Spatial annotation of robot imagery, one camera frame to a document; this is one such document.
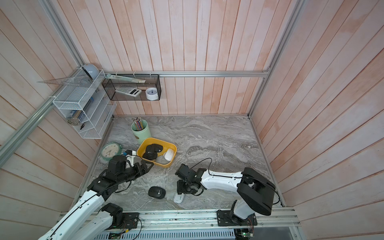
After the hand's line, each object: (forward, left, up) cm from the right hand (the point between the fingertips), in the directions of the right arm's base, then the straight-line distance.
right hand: (180, 190), depth 82 cm
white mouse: (+19, +8, +6) cm, 22 cm away
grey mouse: (+17, +13, +3) cm, 21 cm away
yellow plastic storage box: (+28, +12, +3) cm, 30 cm away
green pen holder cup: (+31, +26, +14) cm, 43 cm away
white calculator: (+55, +36, +27) cm, 71 cm away
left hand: (+7, +16, +12) cm, 22 cm away
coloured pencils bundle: (+36, +28, +16) cm, 49 cm away
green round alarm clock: (+24, +48, +3) cm, 53 cm away
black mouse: (+26, +16, +2) cm, 31 cm away
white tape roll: (+50, +20, +28) cm, 61 cm away
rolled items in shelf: (+26, +54, +32) cm, 68 cm away
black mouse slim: (+24, +21, +4) cm, 32 cm away
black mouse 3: (-2, +12, +2) cm, 12 cm away
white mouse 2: (-5, 0, +2) cm, 5 cm away
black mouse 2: (+19, +23, +3) cm, 30 cm away
